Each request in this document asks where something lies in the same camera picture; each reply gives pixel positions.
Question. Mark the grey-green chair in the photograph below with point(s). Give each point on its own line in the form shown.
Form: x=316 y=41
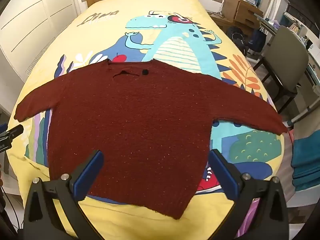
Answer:
x=285 y=55

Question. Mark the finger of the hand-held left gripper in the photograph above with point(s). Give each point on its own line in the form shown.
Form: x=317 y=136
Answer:
x=16 y=131

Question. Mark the stack of teal towels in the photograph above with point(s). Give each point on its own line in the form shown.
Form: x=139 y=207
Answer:
x=306 y=155

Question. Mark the yellow dinosaur printed blanket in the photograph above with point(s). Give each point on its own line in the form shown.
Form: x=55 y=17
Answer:
x=100 y=42

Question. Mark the wooden drawer cabinet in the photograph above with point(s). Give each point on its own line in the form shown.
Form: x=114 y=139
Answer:
x=243 y=10

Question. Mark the white wardrobe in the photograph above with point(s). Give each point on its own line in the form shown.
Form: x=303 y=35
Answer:
x=37 y=17

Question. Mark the black backpack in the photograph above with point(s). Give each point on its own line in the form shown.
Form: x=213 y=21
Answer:
x=236 y=36

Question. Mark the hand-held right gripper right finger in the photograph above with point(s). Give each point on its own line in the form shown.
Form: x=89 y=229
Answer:
x=223 y=176

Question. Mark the navy backpack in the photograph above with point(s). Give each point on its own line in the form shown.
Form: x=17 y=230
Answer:
x=257 y=41

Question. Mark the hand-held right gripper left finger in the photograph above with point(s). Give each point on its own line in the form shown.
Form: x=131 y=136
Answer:
x=88 y=176

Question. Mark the dark red knitted sweater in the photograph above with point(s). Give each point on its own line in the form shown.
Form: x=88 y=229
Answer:
x=130 y=130

